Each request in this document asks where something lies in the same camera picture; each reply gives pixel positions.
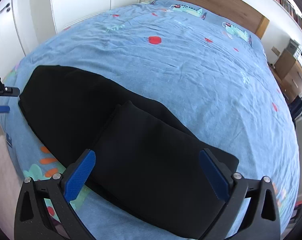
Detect dark blue tote bag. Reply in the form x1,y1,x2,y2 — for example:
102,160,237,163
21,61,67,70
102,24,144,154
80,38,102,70
288,96,302,121

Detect white wardrobe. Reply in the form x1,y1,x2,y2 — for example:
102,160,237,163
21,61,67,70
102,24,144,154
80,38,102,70
0,0,150,78

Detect wooden drawer dresser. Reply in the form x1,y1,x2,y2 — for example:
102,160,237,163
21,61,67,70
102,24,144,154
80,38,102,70
274,49,302,103

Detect blue patterned bed sheet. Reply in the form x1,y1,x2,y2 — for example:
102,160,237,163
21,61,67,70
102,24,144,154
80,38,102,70
5,0,300,230

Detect black pants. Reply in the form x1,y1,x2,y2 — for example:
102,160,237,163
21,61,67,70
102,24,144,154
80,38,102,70
18,66,239,239

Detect wooden headboard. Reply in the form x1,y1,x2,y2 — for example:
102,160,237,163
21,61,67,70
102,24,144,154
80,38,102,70
179,0,269,38

